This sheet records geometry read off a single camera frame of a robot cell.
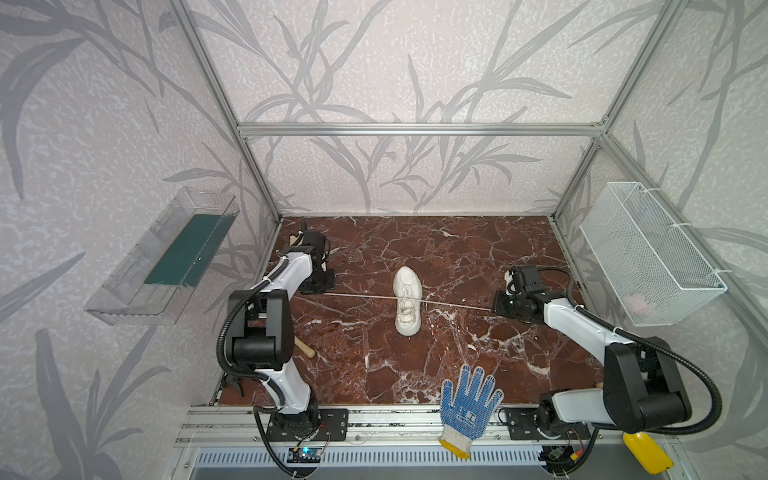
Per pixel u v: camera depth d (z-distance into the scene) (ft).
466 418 2.43
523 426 2.39
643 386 1.39
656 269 2.05
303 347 2.80
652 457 2.24
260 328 1.58
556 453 2.45
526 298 2.24
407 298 2.99
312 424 2.19
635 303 2.39
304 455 2.34
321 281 2.64
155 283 2.07
